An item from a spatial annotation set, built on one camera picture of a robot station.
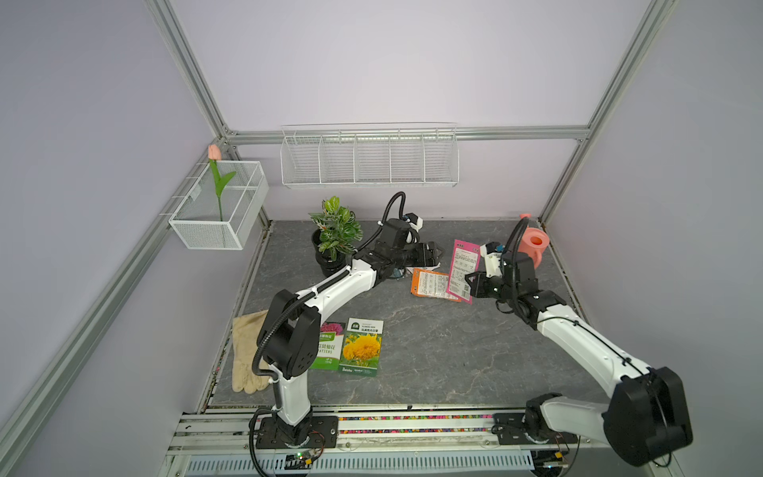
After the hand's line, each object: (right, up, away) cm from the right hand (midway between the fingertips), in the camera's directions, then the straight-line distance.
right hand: (465, 274), depth 85 cm
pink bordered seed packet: (0, +5, 0) cm, 5 cm away
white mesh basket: (-75, +15, -4) cm, 77 cm away
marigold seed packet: (-30, -23, +2) cm, 38 cm away
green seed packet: (-40, -22, +4) cm, 46 cm away
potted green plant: (-37, +11, 0) cm, 39 cm away
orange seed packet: (-8, -5, +17) cm, 19 cm away
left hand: (-8, +6, -1) cm, 10 cm away
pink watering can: (+26, +10, +14) cm, 32 cm away
